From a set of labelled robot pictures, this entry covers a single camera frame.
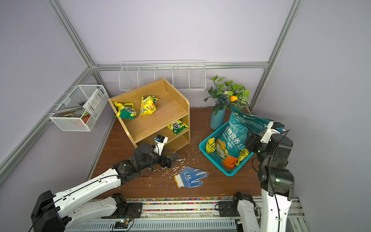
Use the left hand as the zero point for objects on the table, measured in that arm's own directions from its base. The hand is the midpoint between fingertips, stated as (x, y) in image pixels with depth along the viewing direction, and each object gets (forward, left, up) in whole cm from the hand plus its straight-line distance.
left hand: (173, 152), depth 75 cm
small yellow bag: (+7, -22, -7) cm, 24 cm away
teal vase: (+27, -29, -9) cm, 41 cm away
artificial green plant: (+23, -31, +17) cm, 42 cm away
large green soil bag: (+11, -37, +7) cm, 39 cm away
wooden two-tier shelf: (+16, +7, +17) cm, 25 cm away
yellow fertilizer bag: (0, -40, -7) cm, 40 cm away
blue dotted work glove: (-8, -7, -18) cm, 21 cm away
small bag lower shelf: (+16, -3, 0) cm, 17 cm away
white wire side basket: (+21, +47, +15) cm, 53 cm away
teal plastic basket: (+4, -25, -19) cm, 31 cm away
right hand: (-1, -37, +15) cm, 41 cm away
